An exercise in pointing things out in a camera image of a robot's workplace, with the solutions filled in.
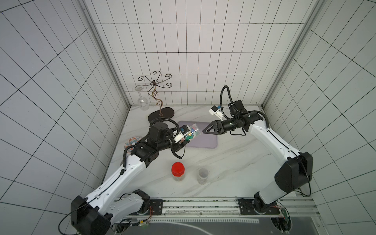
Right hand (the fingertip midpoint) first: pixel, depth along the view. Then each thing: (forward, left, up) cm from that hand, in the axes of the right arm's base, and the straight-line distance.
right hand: (207, 128), depth 75 cm
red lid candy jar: (-18, +14, -14) cm, 27 cm away
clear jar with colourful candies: (-4, +6, +2) cm, 8 cm away
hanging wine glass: (+22, +42, -3) cm, 47 cm away
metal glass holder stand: (+28, +34, -20) cm, 49 cm away
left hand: (-5, +13, -2) cm, 14 cm away
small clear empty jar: (-18, +1, -19) cm, 26 cm away
